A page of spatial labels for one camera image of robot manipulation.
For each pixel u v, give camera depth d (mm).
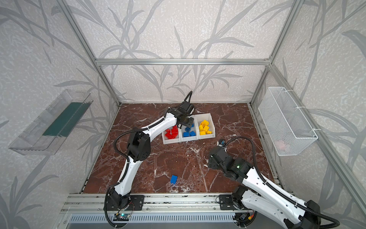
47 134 630
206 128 1012
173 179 819
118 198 642
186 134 994
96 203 753
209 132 1012
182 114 738
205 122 1044
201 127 992
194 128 1008
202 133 990
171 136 976
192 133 971
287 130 621
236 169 514
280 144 730
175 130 995
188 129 1017
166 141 937
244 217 751
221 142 690
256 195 597
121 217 707
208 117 1050
